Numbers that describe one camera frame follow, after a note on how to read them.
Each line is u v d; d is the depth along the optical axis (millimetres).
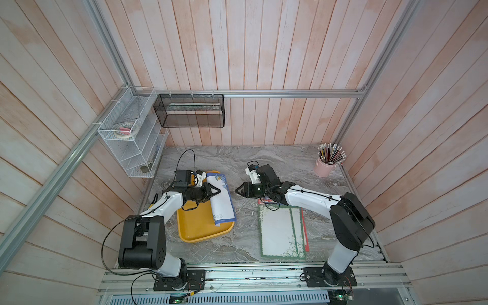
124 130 734
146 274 641
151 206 536
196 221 861
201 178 837
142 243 436
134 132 730
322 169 1015
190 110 1023
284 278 746
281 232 848
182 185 715
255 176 790
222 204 860
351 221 469
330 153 1012
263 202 762
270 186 687
